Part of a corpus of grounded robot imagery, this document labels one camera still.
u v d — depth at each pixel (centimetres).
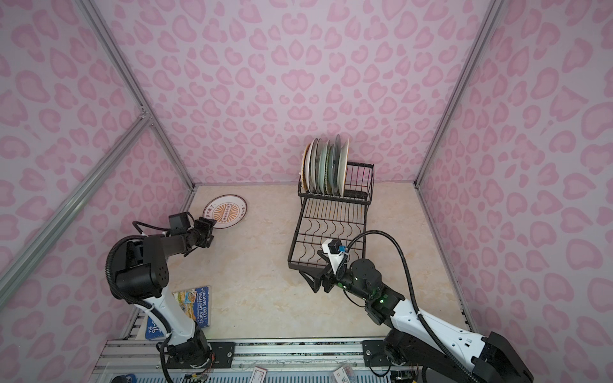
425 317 50
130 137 83
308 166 77
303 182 83
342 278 63
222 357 73
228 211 110
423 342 51
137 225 81
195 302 82
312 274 65
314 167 77
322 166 79
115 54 77
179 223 80
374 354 74
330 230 101
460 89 86
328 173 78
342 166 77
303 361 73
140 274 51
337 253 63
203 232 89
